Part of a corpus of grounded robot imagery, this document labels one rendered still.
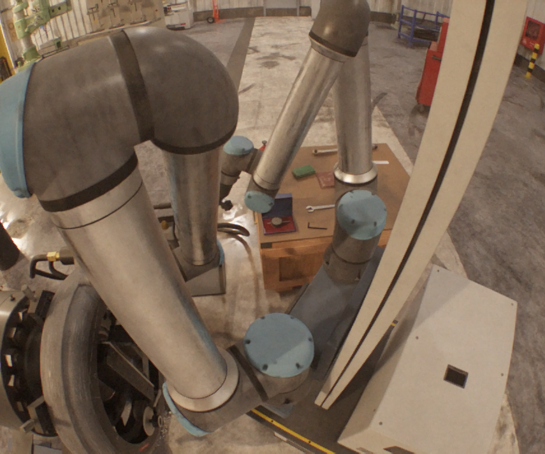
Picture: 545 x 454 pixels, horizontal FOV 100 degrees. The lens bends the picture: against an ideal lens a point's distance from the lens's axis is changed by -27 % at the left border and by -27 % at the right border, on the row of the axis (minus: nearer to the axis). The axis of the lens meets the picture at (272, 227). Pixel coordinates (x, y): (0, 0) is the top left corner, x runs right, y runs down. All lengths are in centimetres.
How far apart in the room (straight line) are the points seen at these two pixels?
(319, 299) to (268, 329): 38
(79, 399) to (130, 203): 63
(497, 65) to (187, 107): 27
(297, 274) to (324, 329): 84
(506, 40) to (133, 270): 40
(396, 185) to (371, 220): 104
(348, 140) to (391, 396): 71
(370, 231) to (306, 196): 87
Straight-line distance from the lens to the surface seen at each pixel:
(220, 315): 182
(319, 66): 71
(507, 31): 28
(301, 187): 178
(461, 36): 28
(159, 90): 28
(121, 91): 27
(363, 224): 89
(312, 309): 100
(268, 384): 67
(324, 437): 130
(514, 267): 262
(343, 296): 104
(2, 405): 121
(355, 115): 89
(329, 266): 106
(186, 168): 40
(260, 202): 92
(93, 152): 28
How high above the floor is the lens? 160
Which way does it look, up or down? 47 degrees down
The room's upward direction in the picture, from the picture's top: 2 degrees counter-clockwise
